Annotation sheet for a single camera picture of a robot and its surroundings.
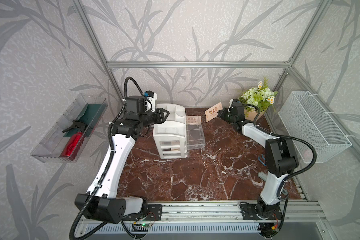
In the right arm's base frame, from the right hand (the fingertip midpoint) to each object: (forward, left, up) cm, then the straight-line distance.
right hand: (217, 109), depth 96 cm
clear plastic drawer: (-9, +15, -18) cm, 25 cm away
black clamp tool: (-25, +69, +17) cm, 75 cm away
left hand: (-18, +29, +17) cm, 38 cm away
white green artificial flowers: (-2, -22, +12) cm, 26 cm away
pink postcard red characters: (+5, +15, -16) cm, 23 cm away
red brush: (-37, +64, +18) cm, 76 cm away
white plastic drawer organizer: (-25, +28, +7) cm, 38 cm away
